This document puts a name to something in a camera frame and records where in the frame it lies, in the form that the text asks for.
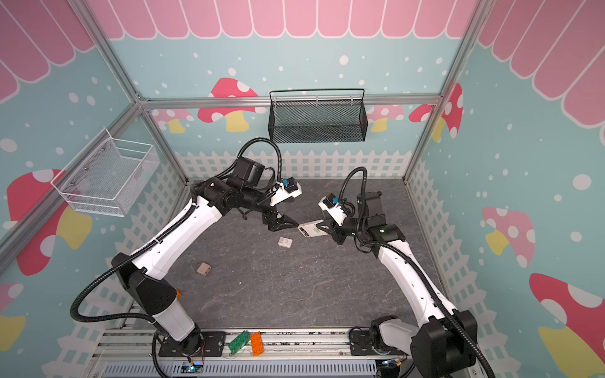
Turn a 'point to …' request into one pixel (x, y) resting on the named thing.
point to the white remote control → (310, 229)
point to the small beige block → (204, 269)
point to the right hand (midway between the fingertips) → (321, 221)
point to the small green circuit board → (197, 367)
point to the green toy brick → (236, 344)
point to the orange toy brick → (257, 343)
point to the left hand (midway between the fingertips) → (291, 214)
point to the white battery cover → (284, 242)
